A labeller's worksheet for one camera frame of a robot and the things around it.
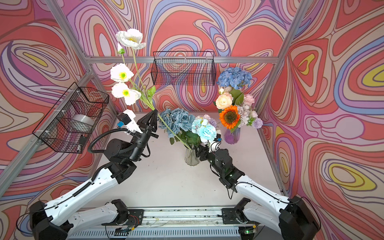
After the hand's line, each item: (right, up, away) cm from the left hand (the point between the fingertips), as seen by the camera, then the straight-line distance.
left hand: (156, 110), depth 56 cm
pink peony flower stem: (+45, +9, +26) cm, 53 cm away
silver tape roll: (-39, -5, +14) cm, 42 cm away
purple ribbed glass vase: (+43, -14, +51) cm, 69 cm away
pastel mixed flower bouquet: (+43, -1, +21) cm, 48 cm away
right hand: (+17, -16, +22) cm, 32 cm away
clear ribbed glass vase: (+12, -25, +32) cm, 42 cm away
